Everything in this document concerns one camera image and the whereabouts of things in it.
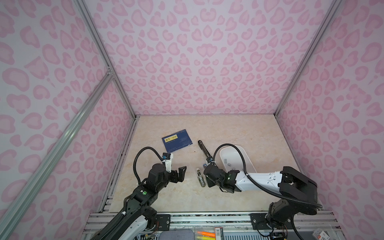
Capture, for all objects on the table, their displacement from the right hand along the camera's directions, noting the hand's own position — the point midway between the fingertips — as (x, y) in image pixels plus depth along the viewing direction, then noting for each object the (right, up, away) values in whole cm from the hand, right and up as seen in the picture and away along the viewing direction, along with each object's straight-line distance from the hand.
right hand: (208, 175), depth 85 cm
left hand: (-16, +8, -6) cm, 19 cm away
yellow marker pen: (-2, -24, -16) cm, 29 cm away
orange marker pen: (-2, -22, -15) cm, 27 cm away
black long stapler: (0, +11, -9) cm, 15 cm away
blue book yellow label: (-20, +18, +19) cm, 33 cm away
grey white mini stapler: (-4, -3, +1) cm, 5 cm away
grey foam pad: (-15, -21, -18) cm, 32 cm away
